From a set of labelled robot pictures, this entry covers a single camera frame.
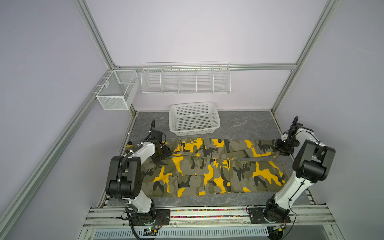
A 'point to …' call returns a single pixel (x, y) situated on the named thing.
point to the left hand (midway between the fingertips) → (166, 157)
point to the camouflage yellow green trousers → (212, 165)
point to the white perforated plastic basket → (193, 118)
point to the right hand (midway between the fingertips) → (279, 153)
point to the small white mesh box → (119, 90)
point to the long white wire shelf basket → (186, 78)
